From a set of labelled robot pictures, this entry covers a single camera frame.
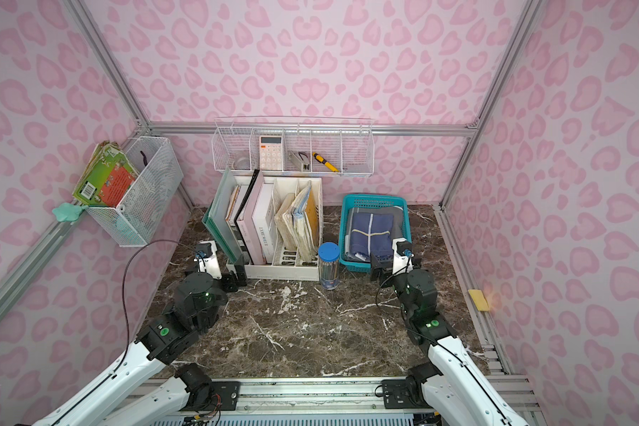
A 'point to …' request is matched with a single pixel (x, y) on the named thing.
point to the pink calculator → (271, 153)
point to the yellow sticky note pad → (478, 299)
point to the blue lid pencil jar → (328, 255)
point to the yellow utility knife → (323, 161)
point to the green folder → (215, 216)
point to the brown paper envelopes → (297, 223)
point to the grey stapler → (301, 159)
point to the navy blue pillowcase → (372, 233)
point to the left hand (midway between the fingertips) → (224, 254)
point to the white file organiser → (287, 265)
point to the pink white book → (254, 220)
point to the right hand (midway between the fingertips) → (386, 250)
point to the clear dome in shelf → (241, 163)
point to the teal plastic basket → (360, 201)
